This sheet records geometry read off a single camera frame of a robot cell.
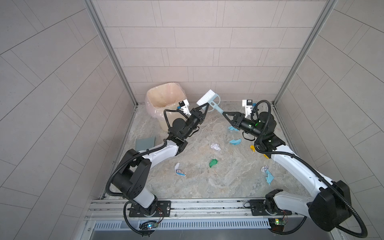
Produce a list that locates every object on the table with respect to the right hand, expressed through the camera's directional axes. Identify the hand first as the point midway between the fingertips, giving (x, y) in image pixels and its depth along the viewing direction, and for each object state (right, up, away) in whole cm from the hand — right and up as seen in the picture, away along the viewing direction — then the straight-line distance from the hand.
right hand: (222, 116), depth 68 cm
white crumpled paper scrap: (0, -19, +24) cm, 30 cm away
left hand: (-4, +6, +1) cm, 7 cm away
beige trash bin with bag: (-33, +13, +31) cm, 47 cm away
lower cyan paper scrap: (+13, -17, +26) cm, 33 cm away
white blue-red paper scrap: (-22, -31, +14) cm, 41 cm away
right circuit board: (+25, -50, 0) cm, 56 cm away
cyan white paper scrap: (+27, -33, +12) cm, 44 cm away
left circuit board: (-34, -50, 0) cm, 60 cm away
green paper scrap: (-2, -26, +17) cm, 32 cm away
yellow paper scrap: (+15, -15, -11) cm, 24 cm away
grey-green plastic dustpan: (-45, -18, +26) cm, 55 cm away
